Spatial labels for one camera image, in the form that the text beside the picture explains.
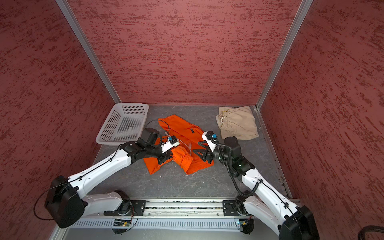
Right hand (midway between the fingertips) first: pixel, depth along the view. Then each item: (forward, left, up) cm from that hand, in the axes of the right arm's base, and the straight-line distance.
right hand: (195, 149), depth 72 cm
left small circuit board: (-27, +38, -23) cm, 52 cm away
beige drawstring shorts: (+31, -32, -18) cm, 48 cm away
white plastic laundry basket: (+33, +52, -19) cm, 64 cm away
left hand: (0, +12, -7) cm, 14 cm away
